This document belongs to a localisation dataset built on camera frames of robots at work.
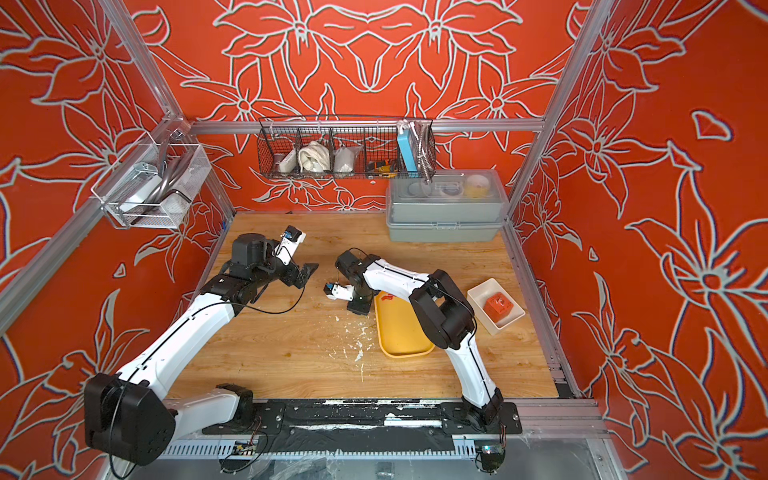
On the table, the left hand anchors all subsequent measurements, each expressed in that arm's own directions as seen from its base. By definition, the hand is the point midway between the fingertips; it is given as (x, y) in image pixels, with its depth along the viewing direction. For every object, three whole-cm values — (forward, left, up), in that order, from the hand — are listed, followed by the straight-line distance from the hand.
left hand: (302, 252), depth 81 cm
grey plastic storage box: (+31, -44, -9) cm, 54 cm away
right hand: (-5, -13, -20) cm, 25 cm away
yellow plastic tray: (-12, -28, -22) cm, 38 cm away
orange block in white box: (-5, -58, -16) cm, 60 cm away
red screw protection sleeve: (-1, -24, -21) cm, 32 cm away
